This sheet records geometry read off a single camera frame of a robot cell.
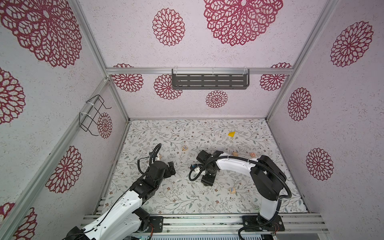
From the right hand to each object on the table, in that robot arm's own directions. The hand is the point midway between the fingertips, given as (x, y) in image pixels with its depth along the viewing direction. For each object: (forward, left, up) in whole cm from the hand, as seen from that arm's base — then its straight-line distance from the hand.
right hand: (206, 177), depth 89 cm
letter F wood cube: (-7, -15, 0) cm, 16 cm away
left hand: (+1, +23, +10) cm, 25 cm away
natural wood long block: (+13, +30, 0) cm, 33 cm away
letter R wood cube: (+21, +14, +1) cm, 25 cm away
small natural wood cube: (+17, -20, -1) cm, 26 cm away
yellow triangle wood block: (+35, -20, -1) cm, 40 cm away
